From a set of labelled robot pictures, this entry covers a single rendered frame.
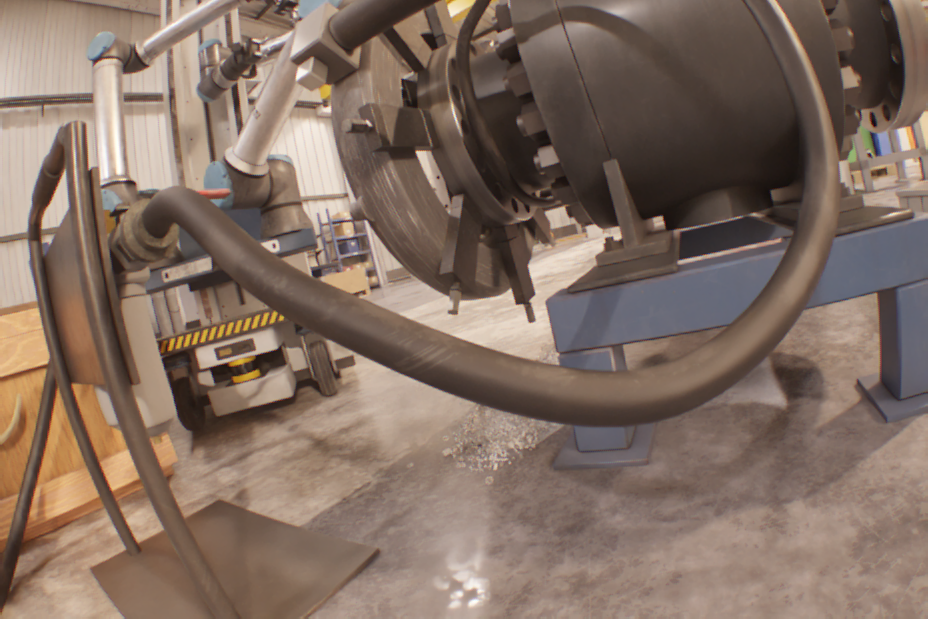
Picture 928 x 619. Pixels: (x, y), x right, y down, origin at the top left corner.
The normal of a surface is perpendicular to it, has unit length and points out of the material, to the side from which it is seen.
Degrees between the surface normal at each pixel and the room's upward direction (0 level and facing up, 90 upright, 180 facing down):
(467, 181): 126
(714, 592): 0
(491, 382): 84
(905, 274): 90
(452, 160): 113
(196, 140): 90
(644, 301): 90
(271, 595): 0
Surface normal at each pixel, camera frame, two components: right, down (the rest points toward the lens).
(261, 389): 0.31, -0.04
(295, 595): -0.25, -0.97
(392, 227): -0.29, 0.62
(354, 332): -0.25, -0.04
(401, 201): 0.18, 0.34
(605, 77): -0.41, 0.33
